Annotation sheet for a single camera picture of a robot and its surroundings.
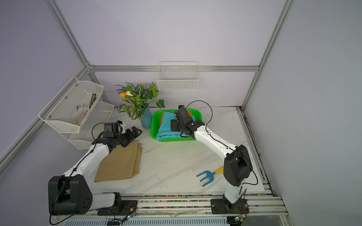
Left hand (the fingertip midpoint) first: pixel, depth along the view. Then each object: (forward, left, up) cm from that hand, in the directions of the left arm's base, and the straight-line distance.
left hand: (137, 136), depth 87 cm
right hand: (+5, -24, +4) cm, 25 cm away
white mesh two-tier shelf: (+5, +32, +17) cm, 36 cm away
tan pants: (-13, +9, -10) cm, 19 cm away
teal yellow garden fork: (-20, -46, -14) cm, 51 cm away
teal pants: (+7, -16, -5) cm, 18 cm away
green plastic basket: (+20, -8, -6) cm, 22 cm away
